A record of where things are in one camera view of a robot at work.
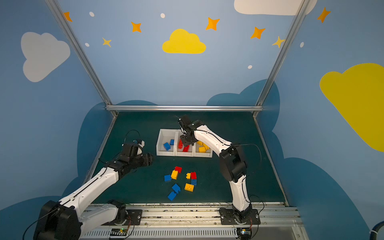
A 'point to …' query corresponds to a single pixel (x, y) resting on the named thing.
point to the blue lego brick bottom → (172, 195)
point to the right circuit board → (244, 233)
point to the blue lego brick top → (167, 146)
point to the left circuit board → (119, 232)
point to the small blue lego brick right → (194, 182)
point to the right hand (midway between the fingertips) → (189, 139)
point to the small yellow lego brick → (188, 176)
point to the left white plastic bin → (164, 136)
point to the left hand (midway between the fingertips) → (149, 156)
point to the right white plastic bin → (208, 153)
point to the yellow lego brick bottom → (189, 187)
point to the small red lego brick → (178, 169)
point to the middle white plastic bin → (179, 152)
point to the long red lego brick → (180, 144)
